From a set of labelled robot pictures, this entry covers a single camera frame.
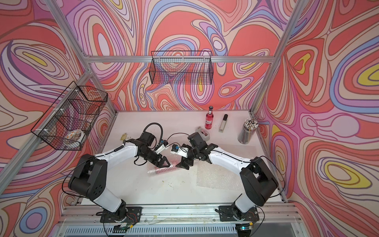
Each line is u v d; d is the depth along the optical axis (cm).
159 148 77
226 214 72
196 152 66
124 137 103
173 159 75
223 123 108
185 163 72
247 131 89
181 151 70
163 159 78
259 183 43
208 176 86
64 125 72
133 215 73
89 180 45
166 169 84
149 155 75
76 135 72
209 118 101
